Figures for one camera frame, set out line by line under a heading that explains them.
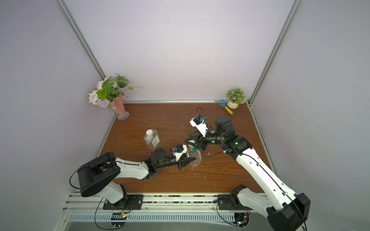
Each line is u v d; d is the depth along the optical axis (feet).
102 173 1.70
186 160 2.33
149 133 2.74
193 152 2.28
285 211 1.18
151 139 2.89
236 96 3.49
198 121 1.87
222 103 3.95
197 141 1.91
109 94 2.95
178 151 2.11
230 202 2.20
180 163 2.23
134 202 2.40
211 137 1.90
